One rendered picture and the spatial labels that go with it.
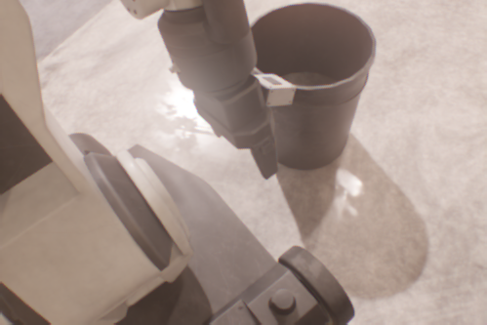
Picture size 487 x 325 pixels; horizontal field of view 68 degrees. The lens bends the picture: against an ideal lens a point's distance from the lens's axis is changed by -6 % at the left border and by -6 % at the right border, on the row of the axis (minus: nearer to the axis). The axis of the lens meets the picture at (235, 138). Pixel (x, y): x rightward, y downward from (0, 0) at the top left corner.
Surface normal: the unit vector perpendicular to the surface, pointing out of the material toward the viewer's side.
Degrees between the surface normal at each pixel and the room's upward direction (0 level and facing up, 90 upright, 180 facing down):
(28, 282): 66
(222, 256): 0
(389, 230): 0
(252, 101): 78
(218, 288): 0
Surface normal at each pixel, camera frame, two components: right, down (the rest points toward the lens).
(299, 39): 0.04, 0.77
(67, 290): 0.51, 0.32
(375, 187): -0.11, -0.58
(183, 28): -0.37, 0.03
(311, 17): -0.28, 0.77
